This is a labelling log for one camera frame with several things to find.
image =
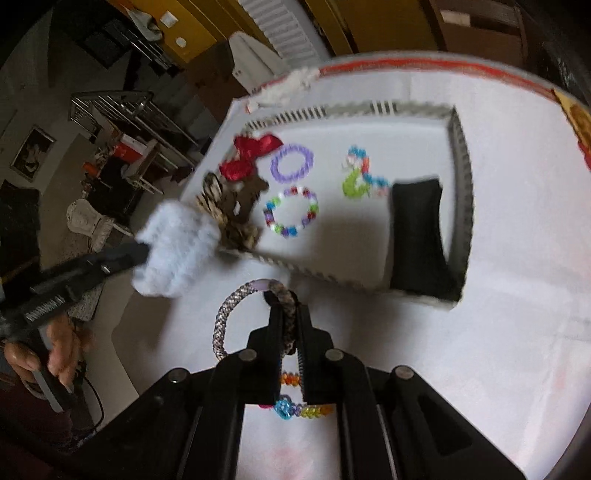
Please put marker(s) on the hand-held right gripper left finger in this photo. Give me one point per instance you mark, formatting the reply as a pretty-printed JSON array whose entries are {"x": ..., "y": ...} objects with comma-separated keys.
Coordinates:
[{"x": 275, "y": 332}]

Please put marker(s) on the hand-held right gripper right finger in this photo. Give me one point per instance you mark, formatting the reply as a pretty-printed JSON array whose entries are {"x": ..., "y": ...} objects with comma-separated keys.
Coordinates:
[{"x": 304, "y": 332}]

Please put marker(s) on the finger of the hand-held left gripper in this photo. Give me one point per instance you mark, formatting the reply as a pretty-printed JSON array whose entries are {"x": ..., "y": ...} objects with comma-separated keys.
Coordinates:
[{"x": 129, "y": 256}]

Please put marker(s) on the white knitted scrunchie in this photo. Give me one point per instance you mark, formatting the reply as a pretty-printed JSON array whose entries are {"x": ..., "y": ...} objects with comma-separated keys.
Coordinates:
[{"x": 178, "y": 249}]

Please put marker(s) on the striped cardboard box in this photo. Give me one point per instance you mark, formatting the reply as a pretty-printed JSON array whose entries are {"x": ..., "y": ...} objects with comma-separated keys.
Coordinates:
[{"x": 346, "y": 240}]

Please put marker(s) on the person's left forearm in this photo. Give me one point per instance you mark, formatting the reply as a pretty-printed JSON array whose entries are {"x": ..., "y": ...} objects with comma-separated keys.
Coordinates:
[{"x": 37, "y": 420}]

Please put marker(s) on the person's left hand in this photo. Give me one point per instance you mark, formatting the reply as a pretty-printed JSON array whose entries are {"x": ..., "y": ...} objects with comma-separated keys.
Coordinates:
[{"x": 69, "y": 346}]

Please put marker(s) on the white ornate chair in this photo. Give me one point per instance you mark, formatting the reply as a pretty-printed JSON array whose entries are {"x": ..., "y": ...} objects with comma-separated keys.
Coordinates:
[{"x": 87, "y": 226}]

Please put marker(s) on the leopard print scrunchie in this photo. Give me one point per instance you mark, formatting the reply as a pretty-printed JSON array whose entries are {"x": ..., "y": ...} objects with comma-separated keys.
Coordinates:
[{"x": 210, "y": 194}]

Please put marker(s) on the orange box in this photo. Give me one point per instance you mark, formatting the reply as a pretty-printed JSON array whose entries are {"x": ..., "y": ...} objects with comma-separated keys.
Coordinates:
[{"x": 128, "y": 151}]

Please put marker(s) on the brown fabric bow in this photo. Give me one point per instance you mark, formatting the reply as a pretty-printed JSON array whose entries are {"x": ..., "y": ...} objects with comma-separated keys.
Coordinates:
[{"x": 249, "y": 196}]

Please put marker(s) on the black cloth pouch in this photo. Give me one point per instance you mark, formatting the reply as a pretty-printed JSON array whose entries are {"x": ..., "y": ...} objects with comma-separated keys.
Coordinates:
[{"x": 415, "y": 240}]

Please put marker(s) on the metal rack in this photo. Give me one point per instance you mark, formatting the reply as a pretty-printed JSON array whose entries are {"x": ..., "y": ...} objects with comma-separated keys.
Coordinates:
[{"x": 134, "y": 110}]

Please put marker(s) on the red fabric bow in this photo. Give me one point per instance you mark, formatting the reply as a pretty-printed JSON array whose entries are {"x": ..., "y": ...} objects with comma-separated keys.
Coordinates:
[{"x": 247, "y": 154}]

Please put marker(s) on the white ironing board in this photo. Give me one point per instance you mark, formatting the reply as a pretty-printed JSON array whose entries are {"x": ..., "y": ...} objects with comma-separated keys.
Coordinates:
[{"x": 249, "y": 60}]

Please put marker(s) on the white fluffy cloth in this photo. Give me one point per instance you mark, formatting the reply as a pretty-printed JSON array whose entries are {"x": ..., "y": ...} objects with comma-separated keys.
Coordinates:
[{"x": 286, "y": 85}]

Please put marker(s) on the white radiator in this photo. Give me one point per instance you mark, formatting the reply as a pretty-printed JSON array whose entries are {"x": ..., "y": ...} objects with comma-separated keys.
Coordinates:
[{"x": 286, "y": 27}]

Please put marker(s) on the yellow wooden door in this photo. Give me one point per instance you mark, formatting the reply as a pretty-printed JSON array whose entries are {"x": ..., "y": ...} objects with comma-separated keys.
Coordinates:
[{"x": 378, "y": 23}]

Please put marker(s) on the red yellow printed blanket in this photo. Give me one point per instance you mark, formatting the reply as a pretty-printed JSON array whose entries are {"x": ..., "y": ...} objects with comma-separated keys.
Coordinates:
[{"x": 577, "y": 124}]

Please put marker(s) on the brown wooden chair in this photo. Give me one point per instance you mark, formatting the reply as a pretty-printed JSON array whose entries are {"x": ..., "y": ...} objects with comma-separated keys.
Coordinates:
[{"x": 480, "y": 23}]

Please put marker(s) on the framed wall picture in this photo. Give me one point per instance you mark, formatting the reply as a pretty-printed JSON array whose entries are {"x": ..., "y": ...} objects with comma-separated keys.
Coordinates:
[{"x": 32, "y": 152}]

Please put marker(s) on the round white wall knob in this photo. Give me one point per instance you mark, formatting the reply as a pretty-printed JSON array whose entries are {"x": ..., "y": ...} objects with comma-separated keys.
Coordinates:
[{"x": 181, "y": 42}]

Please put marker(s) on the white wall switch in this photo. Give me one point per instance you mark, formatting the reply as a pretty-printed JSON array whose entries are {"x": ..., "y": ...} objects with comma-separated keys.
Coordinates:
[{"x": 168, "y": 19}]

